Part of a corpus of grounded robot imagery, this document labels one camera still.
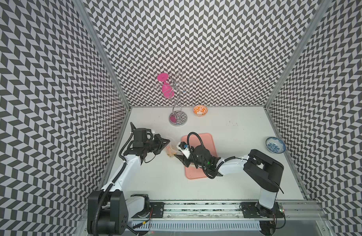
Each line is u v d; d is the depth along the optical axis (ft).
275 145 3.12
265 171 1.58
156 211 2.36
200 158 2.33
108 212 1.29
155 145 2.36
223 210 2.46
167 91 3.77
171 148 2.69
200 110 3.73
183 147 2.32
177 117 3.59
